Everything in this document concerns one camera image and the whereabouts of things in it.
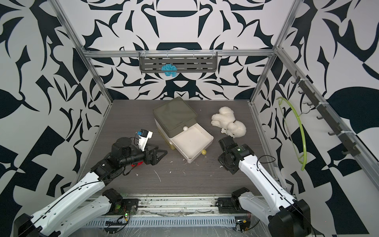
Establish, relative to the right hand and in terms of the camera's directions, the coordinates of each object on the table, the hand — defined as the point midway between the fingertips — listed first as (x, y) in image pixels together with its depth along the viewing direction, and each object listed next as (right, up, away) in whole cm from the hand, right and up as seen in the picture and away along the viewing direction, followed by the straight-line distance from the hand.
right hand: (222, 160), depth 80 cm
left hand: (-31, +9, -8) cm, 33 cm away
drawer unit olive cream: (-24, +21, +1) cm, 32 cm away
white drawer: (-17, +8, +9) cm, 21 cm away
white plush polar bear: (+6, +22, +17) cm, 29 cm away
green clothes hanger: (+32, +11, -16) cm, 37 cm away
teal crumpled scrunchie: (-30, +52, +11) cm, 61 cm away
